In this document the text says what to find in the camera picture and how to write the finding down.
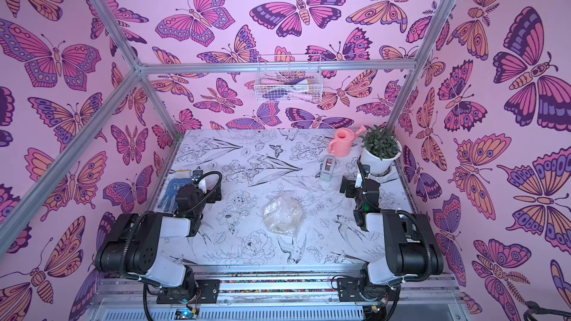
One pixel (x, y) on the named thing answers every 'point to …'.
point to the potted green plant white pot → (381, 148)
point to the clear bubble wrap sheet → (283, 213)
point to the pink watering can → (341, 146)
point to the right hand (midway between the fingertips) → (357, 176)
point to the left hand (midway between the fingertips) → (210, 179)
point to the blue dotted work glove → (169, 195)
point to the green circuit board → (186, 314)
